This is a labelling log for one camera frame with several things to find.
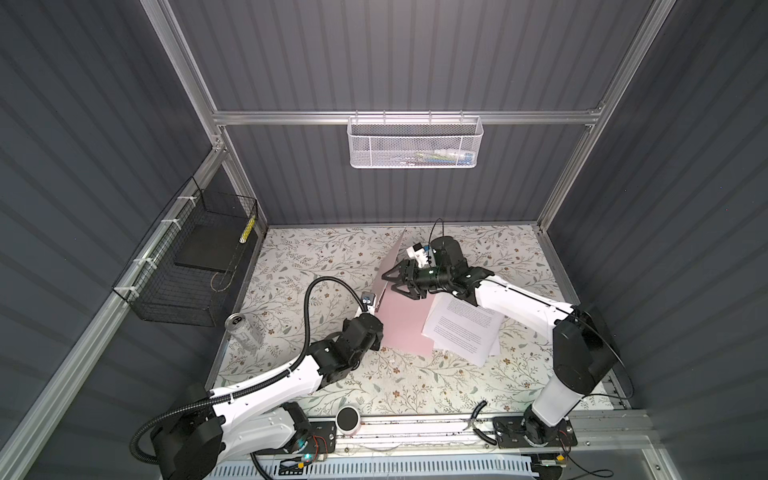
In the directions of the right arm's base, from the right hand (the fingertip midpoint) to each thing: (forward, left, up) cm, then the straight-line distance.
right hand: (388, 284), depth 79 cm
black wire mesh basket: (-2, +51, +9) cm, 52 cm away
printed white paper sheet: (-3, -23, -21) cm, 31 cm away
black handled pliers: (-26, -23, -20) cm, 40 cm away
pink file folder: (-2, -4, -17) cm, 18 cm away
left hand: (-6, +5, -8) cm, 11 cm away
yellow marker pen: (+11, +39, +8) cm, 42 cm away
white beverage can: (-10, +39, -7) cm, 41 cm away
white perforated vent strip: (-38, +4, -21) cm, 44 cm away
